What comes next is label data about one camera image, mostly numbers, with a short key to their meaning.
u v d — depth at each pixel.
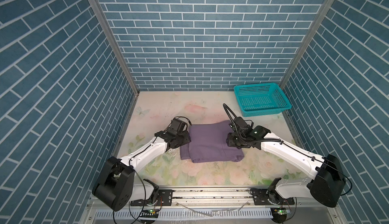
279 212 0.72
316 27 0.84
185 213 0.70
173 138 0.63
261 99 1.19
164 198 0.74
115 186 0.41
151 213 0.72
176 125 0.67
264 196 0.73
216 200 0.74
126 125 1.04
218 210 0.71
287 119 1.12
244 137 0.59
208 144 0.87
